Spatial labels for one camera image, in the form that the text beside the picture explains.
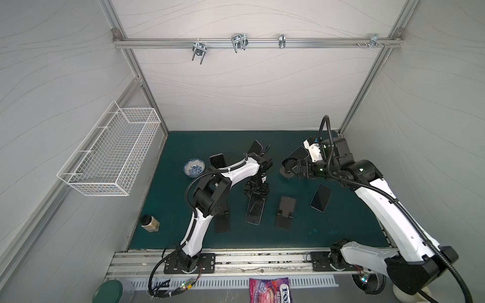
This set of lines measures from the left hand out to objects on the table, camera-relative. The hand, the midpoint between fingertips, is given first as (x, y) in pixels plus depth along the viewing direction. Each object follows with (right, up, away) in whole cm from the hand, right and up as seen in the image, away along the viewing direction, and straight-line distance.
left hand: (258, 199), depth 89 cm
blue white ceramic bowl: (-34, +14, +11) cm, 38 cm away
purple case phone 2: (0, +25, +4) cm, 25 cm away
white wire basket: (-57, +20, -20) cm, 63 cm away
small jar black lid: (-45, -7, -13) cm, 47 cm away
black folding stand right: (+11, -7, -7) cm, 15 cm away
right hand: (+15, +18, -16) cm, 29 cm away
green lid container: (-49, -22, -29) cm, 61 cm away
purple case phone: (-19, +18, -3) cm, 26 cm away
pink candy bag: (+5, -27, -23) cm, 35 cm away
